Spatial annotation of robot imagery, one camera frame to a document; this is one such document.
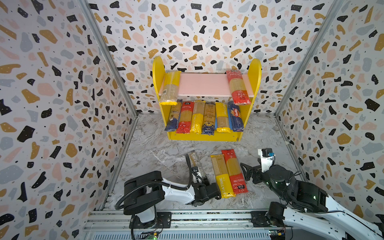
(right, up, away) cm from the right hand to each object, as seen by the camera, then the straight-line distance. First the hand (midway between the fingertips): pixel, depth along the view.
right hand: (246, 161), depth 66 cm
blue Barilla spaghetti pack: (+1, +20, +29) cm, 35 cm away
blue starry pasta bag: (-15, +20, +29) cm, 39 cm away
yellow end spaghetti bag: (-8, -9, +23) cm, 27 cm away
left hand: (-17, -15, +19) cm, 30 cm away
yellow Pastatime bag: (-7, +17, +26) cm, 32 cm away
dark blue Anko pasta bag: (-38, +18, +26) cm, 49 cm away
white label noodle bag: (-23, -6, +25) cm, 35 cm away
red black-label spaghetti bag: (-31, +21, +31) cm, 49 cm away
